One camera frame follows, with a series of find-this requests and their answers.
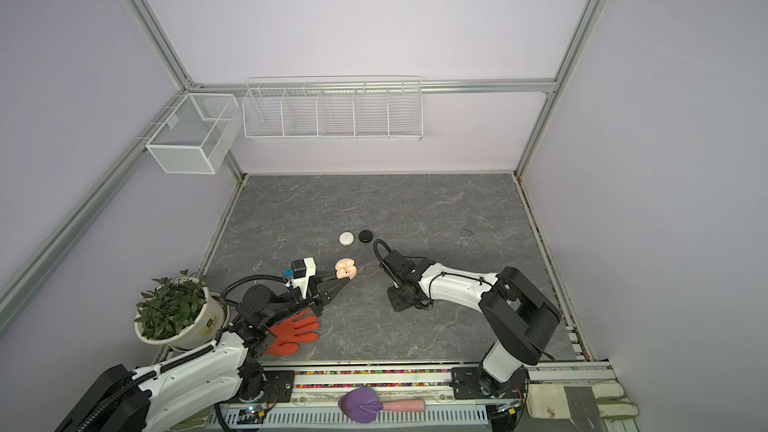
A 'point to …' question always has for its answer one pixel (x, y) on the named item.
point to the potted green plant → (180, 312)
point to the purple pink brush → (362, 405)
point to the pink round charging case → (345, 268)
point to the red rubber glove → (291, 332)
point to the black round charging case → (365, 236)
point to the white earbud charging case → (346, 238)
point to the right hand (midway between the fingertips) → (402, 300)
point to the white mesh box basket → (196, 134)
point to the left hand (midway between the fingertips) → (347, 279)
